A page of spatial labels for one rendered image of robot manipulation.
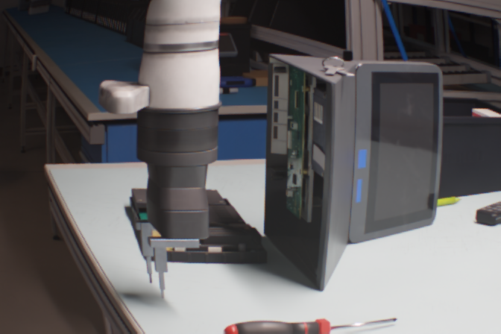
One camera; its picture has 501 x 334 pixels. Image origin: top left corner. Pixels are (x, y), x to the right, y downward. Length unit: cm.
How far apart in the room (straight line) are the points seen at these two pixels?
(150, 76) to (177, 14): 6
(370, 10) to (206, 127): 185
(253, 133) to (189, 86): 186
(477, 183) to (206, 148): 65
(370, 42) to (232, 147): 43
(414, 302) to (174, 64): 33
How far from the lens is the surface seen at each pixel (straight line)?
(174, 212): 101
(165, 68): 99
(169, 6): 99
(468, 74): 313
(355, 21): 281
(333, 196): 111
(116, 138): 276
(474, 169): 157
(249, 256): 123
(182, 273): 118
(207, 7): 99
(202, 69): 100
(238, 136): 284
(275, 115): 132
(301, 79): 123
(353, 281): 116
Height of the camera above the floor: 134
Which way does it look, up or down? 10 degrees down
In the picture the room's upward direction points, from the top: 1 degrees clockwise
